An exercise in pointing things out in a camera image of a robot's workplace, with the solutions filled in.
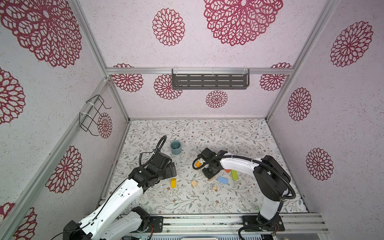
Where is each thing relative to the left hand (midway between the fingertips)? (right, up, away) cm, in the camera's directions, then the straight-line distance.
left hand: (167, 172), depth 79 cm
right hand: (+23, -3, +12) cm, 26 cm away
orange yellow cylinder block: (+16, +4, +1) cm, 17 cm away
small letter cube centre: (+15, -8, +8) cm, 19 cm away
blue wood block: (+32, -7, +10) cm, 34 cm away
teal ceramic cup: (+3, +11, +21) cm, 24 cm away
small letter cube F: (+26, -10, +7) cm, 29 cm away
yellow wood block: (+3, -8, +8) cm, 12 cm away
